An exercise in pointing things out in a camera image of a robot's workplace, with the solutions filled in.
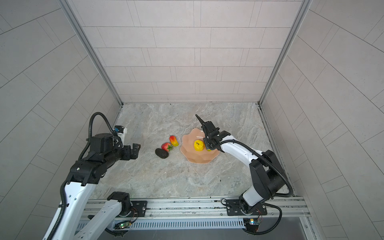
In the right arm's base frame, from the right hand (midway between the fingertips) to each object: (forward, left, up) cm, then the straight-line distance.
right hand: (209, 141), depth 89 cm
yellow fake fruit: (-2, +7, 0) cm, 7 cm away
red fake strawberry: (-1, +26, -1) cm, 26 cm away
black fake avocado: (-5, +29, -2) cm, 29 cm away
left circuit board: (-38, +42, -3) cm, 57 cm away
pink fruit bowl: (-2, +14, -3) cm, 14 cm away
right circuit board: (-41, -16, -7) cm, 44 cm away
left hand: (-8, +37, +17) cm, 41 cm away
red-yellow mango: (+3, +22, -1) cm, 22 cm away
